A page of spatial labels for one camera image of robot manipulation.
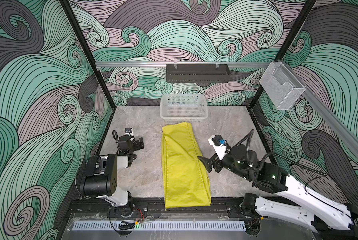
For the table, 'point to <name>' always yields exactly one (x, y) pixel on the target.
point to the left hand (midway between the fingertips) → (134, 137)
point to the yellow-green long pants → (186, 179)
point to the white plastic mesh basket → (191, 108)
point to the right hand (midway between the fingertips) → (204, 151)
